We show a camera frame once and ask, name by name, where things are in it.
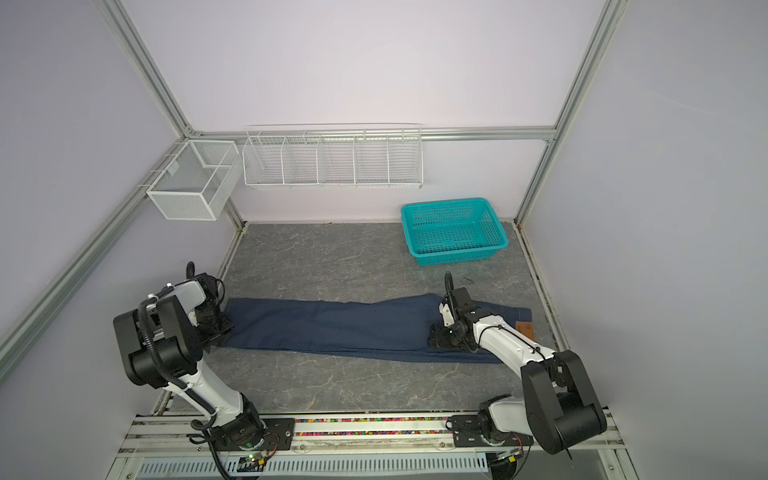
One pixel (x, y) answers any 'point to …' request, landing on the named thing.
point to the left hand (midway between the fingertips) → (219, 345)
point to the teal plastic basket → (452, 231)
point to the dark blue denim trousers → (387, 328)
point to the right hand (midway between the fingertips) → (441, 344)
